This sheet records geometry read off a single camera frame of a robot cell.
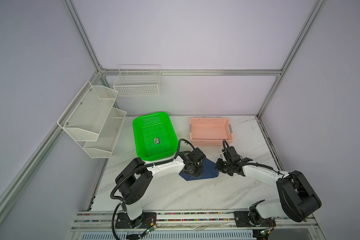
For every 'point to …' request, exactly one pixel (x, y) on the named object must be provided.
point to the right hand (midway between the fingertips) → (214, 166)
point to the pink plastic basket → (210, 131)
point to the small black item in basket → (157, 140)
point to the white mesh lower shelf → (103, 146)
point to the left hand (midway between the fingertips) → (198, 174)
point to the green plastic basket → (155, 135)
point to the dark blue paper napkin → (209, 170)
